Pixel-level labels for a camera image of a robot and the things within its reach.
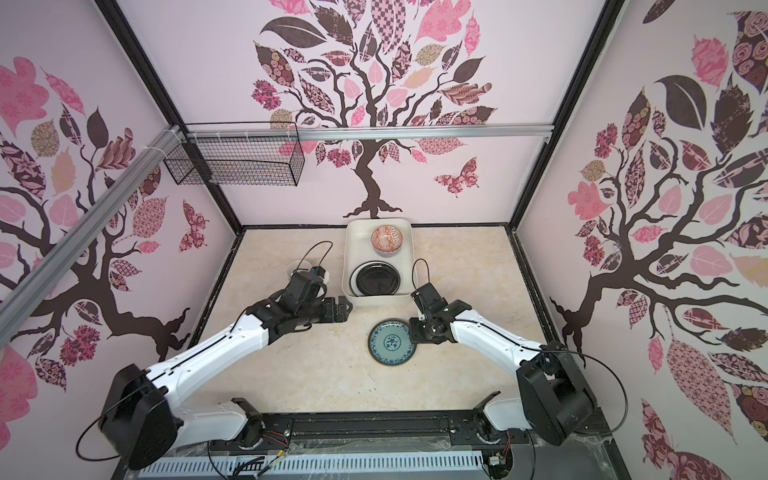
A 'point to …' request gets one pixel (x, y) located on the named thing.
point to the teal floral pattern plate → (390, 342)
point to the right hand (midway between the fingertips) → (414, 331)
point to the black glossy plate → (378, 278)
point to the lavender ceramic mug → (293, 266)
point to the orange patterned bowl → (386, 240)
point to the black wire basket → (238, 161)
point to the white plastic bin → (358, 250)
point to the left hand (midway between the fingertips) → (338, 312)
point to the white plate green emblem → (353, 281)
